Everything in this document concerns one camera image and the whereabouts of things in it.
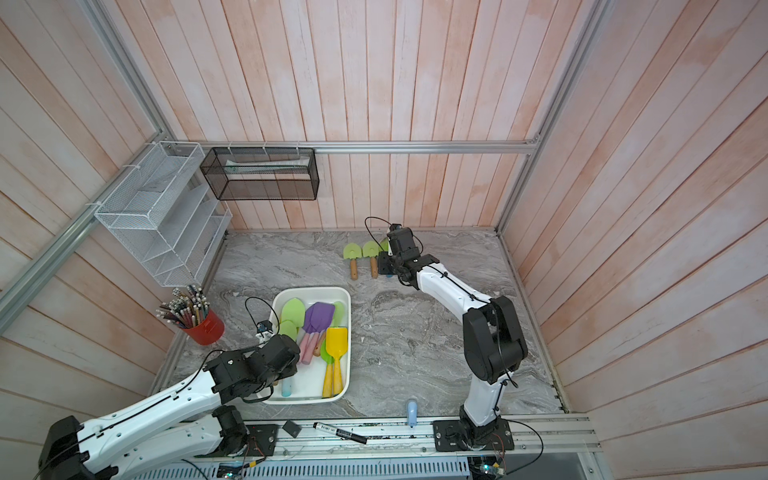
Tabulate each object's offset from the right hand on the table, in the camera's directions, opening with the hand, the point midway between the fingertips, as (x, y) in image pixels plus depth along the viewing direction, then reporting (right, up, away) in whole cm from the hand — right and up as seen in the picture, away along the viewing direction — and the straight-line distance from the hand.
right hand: (383, 258), depth 93 cm
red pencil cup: (-52, -14, -15) cm, 56 cm away
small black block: (-24, -44, -17) cm, 53 cm away
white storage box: (-22, -35, -11) cm, 43 cm away
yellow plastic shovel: (-14, -27, -6) cm, 31 cm away
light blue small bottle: (+7, -41, -17) cm, 45 cm away
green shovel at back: (-14, -18, 0) cm, 23 cm away
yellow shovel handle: (-15, -34, -13) cm, 40 cm away
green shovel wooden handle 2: (-3, -3, +14) cm, 15 cm away
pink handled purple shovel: (-21, -20, 0) cm, 29 cm away
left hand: (-27, -29, -13) cm, 42 cm away
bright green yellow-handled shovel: (0, +5, +22) cm, 22 cm away
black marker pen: (-11, -44, -19) cm, 50 cm away
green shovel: (-28, -16, -1) cm, 33 cm away
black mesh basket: (-44, +31, +13) cm, 55 cm away
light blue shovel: (-25, -34, -17) cm, 45 cm away
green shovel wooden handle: (-11, +2, +18) cm, 21 cm away
